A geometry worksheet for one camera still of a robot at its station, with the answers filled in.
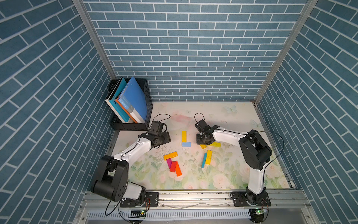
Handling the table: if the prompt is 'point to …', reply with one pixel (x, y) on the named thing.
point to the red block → (173, 166)
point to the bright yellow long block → (209, 157)
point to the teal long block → (204, 159)
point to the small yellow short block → (203, 146)
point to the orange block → (178, 170)
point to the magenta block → (169, 162)
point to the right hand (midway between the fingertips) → (199, 141)
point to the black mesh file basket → (117, 123)
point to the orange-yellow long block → (170, 155)
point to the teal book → (113, 100)
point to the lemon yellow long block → (217, 144)
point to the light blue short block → (186, 144)
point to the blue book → (134, 98)
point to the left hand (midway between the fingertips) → (170, 138)
